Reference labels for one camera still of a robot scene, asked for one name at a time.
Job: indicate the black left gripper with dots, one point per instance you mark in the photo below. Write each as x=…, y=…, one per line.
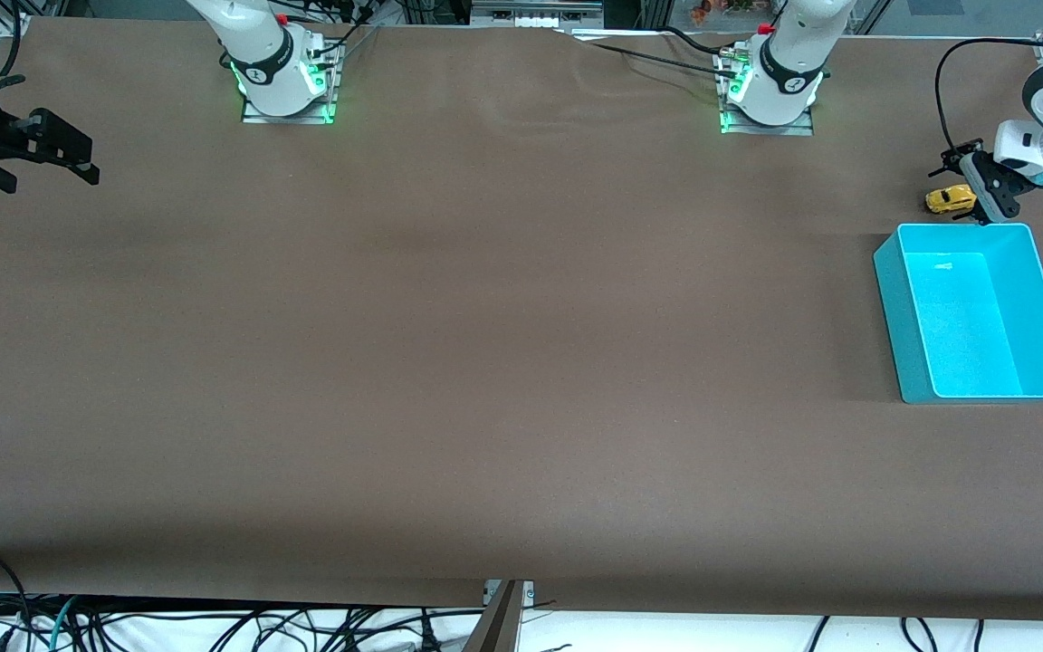
x=963, y=161

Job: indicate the yellow beetle toy car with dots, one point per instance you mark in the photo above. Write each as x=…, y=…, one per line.
x=949, y=199

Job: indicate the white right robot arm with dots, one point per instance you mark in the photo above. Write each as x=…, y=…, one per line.
x=263, y=63

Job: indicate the turquoise plastic bin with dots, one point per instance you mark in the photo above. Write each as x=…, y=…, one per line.
x=974, y=326

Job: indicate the colourful background objects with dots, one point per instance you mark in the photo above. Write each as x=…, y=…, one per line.
x=725, y=9

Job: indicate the white power strip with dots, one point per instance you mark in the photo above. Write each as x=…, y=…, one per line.
x=535, y=14

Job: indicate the dark table support strut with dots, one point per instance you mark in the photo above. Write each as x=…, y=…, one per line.
x=494, y=625

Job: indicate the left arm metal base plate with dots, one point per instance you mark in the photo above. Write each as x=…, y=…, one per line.
x=766, y=129

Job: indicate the metal table edge bracket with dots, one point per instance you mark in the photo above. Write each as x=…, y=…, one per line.
x=529, y=593

